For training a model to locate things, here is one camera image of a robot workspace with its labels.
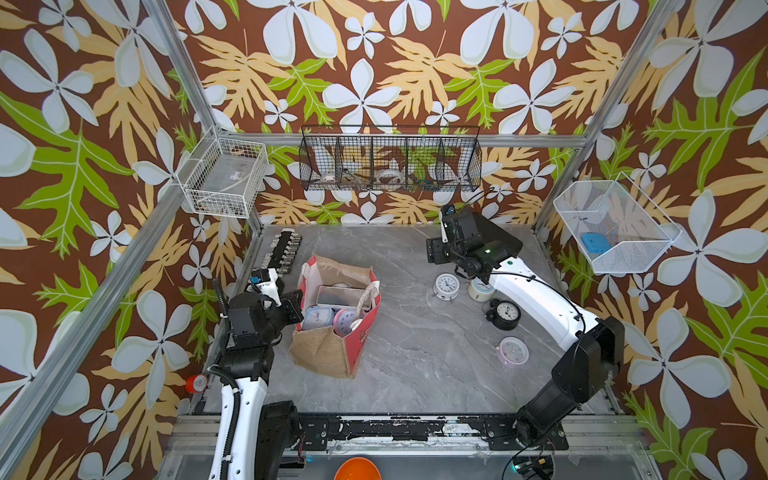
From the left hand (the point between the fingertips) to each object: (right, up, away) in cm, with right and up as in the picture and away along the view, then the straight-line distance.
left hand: (302, 289), depth 75 cm
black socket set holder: (-17, +10, +36) cm, 41 cm away
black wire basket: (+23, +41, +23) cm, 53 cm away
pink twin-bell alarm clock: (+9, -11, +11) cm, 17 cm away
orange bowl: (+15, -40, -8) cm, 44 cm away
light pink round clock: (+59, -20, +11) cm, 63 cm away
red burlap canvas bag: (+6, -15, -4) cm, 16 cm away
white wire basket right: (+86, +16, +6) cm, 88 cm away
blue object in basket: (+79, +12, +5) cm, 80 cm away
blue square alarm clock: (+1, -9, +11) cm, 14 cm away
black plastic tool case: (+63, +18, +40) cm, 77 cm away
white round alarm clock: (+42, -2, +23) cm, 48 cm away
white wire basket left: (-26, +32, +11) cm, 43 cm away
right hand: (+36, +13, +8) cm, 39 cm away
